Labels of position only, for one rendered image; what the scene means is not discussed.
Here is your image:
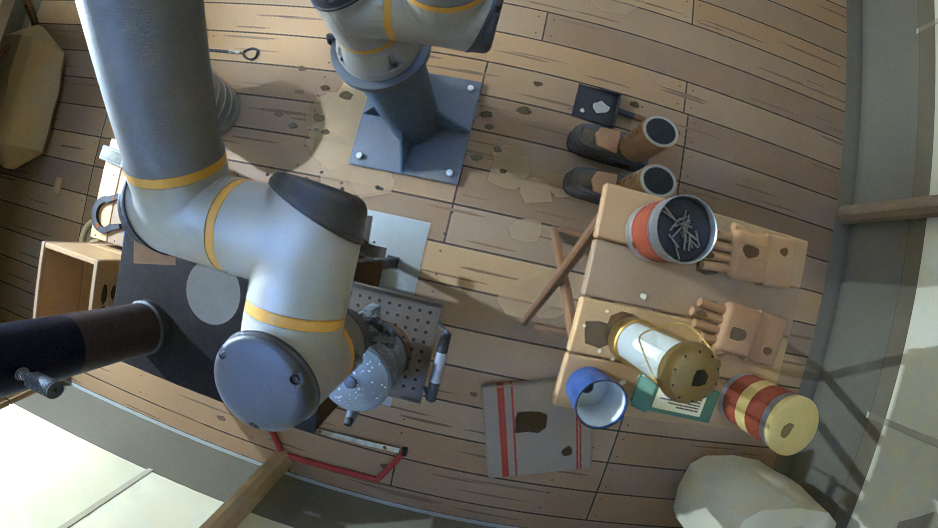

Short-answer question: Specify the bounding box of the grey perforated warming shelf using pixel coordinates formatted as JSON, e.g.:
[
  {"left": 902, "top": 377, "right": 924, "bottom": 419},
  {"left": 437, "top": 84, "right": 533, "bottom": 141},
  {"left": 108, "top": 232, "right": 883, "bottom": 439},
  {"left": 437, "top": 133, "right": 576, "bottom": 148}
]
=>
[{"left": 346, "top": 281, "right": 446, "bottom": 405}]

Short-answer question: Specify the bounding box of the grey speckled coffee pot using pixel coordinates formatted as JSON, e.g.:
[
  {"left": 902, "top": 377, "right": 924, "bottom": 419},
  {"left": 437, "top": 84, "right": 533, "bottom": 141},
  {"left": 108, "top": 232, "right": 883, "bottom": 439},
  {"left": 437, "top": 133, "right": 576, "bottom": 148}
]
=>
[{"left": 328, "top": 304, "right": 410, "bottom": 429}]

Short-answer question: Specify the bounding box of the grey round stove lid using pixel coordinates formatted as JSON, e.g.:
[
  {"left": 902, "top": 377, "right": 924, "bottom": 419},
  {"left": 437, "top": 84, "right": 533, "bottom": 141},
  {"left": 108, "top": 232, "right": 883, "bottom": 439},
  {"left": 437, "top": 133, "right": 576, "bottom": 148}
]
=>
[{"left": 185, "top": 262, "right": 244, "bottom": 327}]

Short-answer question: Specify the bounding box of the black tent stove body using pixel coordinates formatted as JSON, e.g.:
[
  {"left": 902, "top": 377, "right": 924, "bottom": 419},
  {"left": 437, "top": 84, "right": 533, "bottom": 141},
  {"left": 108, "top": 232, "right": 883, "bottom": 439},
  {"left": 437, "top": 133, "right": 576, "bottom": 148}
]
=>
[{"left": 113, "top": 238, "right": 254, "bottom": 403}]

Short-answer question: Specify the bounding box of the brown wooden tent pole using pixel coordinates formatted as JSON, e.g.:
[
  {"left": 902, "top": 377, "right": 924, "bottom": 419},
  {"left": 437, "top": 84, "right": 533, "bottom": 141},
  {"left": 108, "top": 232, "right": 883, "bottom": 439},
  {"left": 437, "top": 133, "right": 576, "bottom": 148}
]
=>
[{"left": 835, "top": 194, "right": 938, "bottom": 226}]

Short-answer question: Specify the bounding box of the grey metal floor sheet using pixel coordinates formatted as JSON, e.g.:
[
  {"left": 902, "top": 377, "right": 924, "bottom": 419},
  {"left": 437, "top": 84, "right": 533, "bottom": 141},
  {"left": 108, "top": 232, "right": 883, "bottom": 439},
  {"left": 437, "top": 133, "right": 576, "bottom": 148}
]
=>
[{"left": 364, "top": 209, "right": 433, "bottom": 296}]

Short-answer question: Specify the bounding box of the brown wooden stick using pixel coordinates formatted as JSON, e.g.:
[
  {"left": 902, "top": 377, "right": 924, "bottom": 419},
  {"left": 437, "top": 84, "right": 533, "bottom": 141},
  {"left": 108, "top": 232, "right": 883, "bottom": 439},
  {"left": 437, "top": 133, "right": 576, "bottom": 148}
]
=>
[
  {"left": 520, "top": 217, "right": 599, "bottom": 328},
  {"left": 549, "top": 226, "right": 578, "bottom": 336}
]

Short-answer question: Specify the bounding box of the tan wooden bench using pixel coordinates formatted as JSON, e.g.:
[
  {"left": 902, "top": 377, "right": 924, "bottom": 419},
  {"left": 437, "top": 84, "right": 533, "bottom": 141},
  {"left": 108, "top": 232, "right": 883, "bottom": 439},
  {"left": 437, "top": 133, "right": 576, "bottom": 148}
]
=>
[{"left": 551, "top": 182, "right": 810, "bottom": 413}]

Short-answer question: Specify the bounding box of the dark boot with tan shaft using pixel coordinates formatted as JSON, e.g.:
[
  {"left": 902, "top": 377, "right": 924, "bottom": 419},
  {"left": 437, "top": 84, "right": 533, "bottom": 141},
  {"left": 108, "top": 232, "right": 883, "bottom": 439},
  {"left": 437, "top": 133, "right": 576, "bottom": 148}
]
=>
[
  {"left": 561, "top": 164, "right": 680, "bottom": 206},
  {"left": 564, "top": 114, "right": 681, "bottom": 173}
]

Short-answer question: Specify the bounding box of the grey cloth with red stripes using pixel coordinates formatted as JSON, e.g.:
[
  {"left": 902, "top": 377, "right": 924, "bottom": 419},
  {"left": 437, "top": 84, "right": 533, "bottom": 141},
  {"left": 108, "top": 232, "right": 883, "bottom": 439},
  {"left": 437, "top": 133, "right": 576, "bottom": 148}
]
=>
[{"left": 481, "top": 378, "right": 594, "bottom": 481}]

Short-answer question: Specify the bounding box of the blue enamel mug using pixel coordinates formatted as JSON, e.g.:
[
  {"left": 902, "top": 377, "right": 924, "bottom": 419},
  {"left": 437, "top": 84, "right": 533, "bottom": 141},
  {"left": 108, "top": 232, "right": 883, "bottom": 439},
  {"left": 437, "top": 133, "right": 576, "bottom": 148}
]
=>
[{"left": 564, "top": 366, "right": 630, "bottom": 431}]

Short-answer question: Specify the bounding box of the red tin of nails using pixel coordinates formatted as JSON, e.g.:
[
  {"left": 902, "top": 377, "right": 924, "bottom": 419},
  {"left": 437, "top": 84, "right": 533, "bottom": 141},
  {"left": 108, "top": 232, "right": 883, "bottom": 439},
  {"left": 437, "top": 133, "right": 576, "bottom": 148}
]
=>
[{"left": 624, "top": 193, "right": 720, "bottom": 266}]

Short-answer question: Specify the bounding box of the black square dustpan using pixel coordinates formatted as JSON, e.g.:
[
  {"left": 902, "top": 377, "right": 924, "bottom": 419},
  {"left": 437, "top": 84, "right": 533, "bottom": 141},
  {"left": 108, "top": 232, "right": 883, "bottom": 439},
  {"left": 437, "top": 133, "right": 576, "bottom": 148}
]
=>
[{"left": 570, "top": 82, "right": 646, "bottom": 129}]

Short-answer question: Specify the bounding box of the white and brass lantern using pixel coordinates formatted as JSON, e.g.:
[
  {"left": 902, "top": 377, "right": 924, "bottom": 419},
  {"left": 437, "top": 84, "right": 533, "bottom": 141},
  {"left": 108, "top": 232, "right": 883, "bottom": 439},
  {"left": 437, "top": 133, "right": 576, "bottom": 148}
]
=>
[{"left": 606, "top": 312, "right": 724, "bottom": 406}]

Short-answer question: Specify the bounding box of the green book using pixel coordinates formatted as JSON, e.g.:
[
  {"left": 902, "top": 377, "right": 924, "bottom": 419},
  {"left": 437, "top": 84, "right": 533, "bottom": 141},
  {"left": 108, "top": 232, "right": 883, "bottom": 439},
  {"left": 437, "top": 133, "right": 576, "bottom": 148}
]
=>
[{"left": 629, "top": 374, "right": 721, "bottom": 425}]

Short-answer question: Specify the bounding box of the red bow saw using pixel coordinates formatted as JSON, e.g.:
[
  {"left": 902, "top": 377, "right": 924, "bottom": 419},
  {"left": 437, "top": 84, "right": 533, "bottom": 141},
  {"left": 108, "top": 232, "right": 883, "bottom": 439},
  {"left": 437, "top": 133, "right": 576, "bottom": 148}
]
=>
[{"left": 266, "top": 427, "right": 409, "bottom": 486}]

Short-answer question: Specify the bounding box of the tan work glove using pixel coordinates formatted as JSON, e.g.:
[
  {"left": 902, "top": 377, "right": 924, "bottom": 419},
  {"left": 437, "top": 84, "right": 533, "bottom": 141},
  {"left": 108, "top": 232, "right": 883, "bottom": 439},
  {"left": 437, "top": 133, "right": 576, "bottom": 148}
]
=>
[
  {"left": 697, "top": 222, "right": 798, "bottom": 289},
  {"left": 687, "top": 295, "right": 790, "bottom": 368}
]

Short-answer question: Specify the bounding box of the brown wooden beam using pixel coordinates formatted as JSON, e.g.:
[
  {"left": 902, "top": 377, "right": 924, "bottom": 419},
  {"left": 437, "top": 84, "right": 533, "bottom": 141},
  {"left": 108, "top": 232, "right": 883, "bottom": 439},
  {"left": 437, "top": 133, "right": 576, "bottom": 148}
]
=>
[{"left": 199, "top": 449, "right": 292, "bottom": 528}]

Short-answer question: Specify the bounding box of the red and gold tin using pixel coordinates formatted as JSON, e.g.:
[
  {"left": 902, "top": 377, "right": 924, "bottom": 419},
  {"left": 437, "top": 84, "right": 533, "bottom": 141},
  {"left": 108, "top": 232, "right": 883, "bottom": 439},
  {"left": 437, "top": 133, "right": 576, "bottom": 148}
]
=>
[{"left": 718, "top": 372, "right": 821, "bottom": 459}]

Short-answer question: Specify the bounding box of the pale white sack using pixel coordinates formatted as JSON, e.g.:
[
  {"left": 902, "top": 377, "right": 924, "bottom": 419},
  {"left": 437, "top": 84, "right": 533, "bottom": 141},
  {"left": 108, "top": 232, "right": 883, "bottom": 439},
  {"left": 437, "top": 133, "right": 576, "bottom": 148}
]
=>
[{"left": 673, "top": 454, "right": 838, "bottom": 528}]

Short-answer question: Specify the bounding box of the open wooden box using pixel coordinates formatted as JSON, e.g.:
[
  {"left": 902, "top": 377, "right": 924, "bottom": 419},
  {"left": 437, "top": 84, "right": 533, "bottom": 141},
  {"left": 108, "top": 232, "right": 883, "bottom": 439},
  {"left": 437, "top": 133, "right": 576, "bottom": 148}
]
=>
[{"left": 32, "top": 239, "right": 123, "bottom": 321}]

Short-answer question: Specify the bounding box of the pale cot mattress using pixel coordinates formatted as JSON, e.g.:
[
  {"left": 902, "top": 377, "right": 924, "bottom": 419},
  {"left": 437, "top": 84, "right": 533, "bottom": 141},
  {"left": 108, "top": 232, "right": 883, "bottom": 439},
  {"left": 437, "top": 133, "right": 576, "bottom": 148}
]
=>
[{"left": 0, "top": 401, "right": 221, "bottom": 528}]

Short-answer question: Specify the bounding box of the tan canvas bag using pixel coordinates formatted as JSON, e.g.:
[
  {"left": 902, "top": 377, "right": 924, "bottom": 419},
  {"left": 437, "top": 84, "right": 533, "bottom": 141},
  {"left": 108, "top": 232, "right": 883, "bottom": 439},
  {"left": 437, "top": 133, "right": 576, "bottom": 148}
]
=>
[{"left": 0, "top": 24, "right": 67, "bottom": 171}]

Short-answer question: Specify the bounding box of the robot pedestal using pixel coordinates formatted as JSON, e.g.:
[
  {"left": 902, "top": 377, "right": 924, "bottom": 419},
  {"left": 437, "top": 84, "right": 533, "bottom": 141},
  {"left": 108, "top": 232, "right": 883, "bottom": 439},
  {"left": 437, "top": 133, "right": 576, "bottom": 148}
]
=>
[{"left": 328, "top": 43, "right": 485, "bottom": 186}]

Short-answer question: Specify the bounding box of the grey ribbed hose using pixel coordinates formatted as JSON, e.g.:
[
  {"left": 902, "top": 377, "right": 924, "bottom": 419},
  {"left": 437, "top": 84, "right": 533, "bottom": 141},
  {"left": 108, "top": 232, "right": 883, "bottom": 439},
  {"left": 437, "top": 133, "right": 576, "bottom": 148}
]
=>
[{"left": 210, "top": 71, "right": 244, "bottom": 138}]

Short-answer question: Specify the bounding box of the dark pipe damper handle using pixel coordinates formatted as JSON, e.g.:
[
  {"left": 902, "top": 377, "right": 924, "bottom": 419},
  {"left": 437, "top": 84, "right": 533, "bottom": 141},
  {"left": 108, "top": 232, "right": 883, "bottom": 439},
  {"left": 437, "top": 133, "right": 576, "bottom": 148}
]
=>
[{"left": 13, "top": 365, "right": 69, "bottom": 401}]

